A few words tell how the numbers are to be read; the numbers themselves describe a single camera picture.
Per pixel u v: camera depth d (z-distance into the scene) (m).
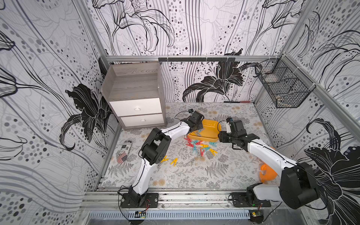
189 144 0.95
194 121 0.76
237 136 0.65
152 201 0.73
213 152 0.90
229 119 0.78
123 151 0.88
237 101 1.22
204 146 0.93
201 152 0.91
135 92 0.84
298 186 0.41
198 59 0.92
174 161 0.86
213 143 0.95
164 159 0.88
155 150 0.54
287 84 0.88
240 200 0.72
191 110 0.90
